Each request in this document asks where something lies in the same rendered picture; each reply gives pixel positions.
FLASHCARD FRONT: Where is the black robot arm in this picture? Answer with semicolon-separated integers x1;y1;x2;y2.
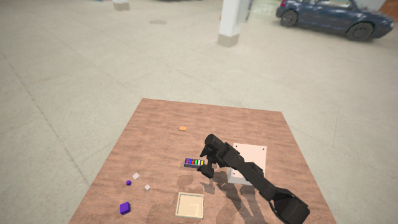
205;134;310;224

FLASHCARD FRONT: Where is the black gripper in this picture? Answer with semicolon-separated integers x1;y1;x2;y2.
197;145;219;179

